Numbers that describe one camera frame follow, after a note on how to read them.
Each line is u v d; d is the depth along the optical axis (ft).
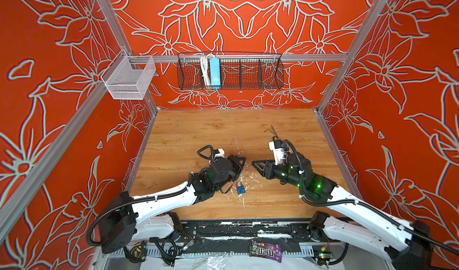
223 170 1.80
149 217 1.48
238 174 2.18
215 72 2.94
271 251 2.23
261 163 2.31
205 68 2.91
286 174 1.95
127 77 3.05
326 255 2.24
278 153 2.12
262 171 2.13
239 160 2.38
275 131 3.55
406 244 1.29
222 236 2.39
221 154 2.34
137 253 2.20
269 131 3.55
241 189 2.75
